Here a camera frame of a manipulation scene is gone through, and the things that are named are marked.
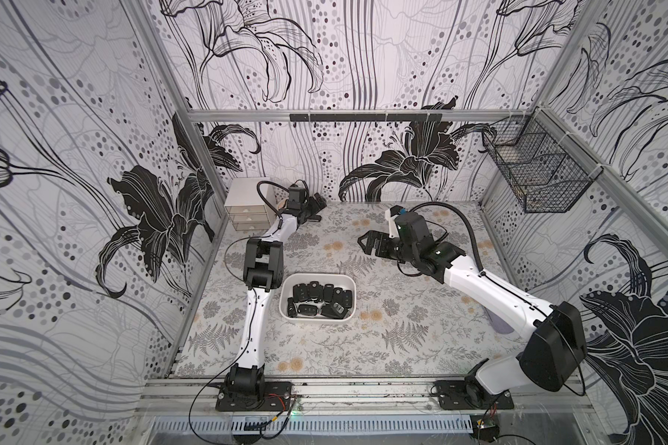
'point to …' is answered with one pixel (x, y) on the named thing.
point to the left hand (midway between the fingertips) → (314, 204)
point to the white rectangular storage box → (287, 281)
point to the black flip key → (314, 291)
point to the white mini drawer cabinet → (246, 208)
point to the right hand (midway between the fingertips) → (371, 240)
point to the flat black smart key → (334, 310)
